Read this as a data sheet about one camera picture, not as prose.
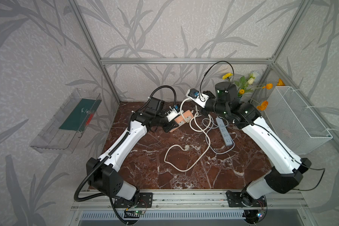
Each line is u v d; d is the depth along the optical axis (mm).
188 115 750
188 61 958
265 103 848
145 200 725
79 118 675
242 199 654
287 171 399
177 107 654
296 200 747
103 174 397
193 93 512
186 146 912
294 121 652
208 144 770
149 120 535
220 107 521
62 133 645
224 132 979
